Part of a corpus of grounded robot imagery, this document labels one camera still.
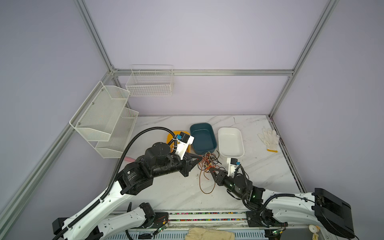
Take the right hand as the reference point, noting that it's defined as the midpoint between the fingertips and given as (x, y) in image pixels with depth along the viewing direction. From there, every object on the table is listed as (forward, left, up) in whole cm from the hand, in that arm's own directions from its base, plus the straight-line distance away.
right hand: (209, 170), depth 75 cm
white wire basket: (+53, +37, +20) cm, 67 cm away
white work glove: (+32, -47, -16) cm, 59 cm away
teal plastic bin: (+32, +1, -17) cm, 36 cm away
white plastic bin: (+28, -17, -14) cm, 35 cm away
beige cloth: (-25, +5, -15) cm, 30 cm away
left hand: (-5, +5, +20) cm, 21 cm away
